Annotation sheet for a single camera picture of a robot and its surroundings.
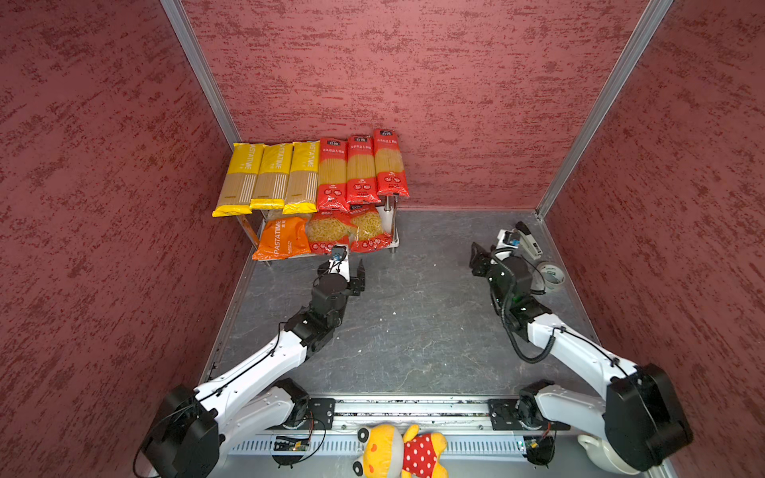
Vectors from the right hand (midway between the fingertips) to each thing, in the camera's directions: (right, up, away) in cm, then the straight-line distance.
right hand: (475, 250), depth 83 cm
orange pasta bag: (-61, +4, +14) cm, 62 cm away
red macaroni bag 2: (-32, +4, +14) cm, 35 cm away
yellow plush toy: (-25, -43, -20) cm, 54 cm away
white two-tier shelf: (-25, +12, +30) cm, 41 cm away
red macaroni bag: (-47, +6, +17) cm, 50 cm away
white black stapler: (+27, +3, +24) cm, 36 cm away
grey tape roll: (+32, -9, +18) cm, 37 cm away
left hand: (-36, -4, -3) cm, 37 cm away
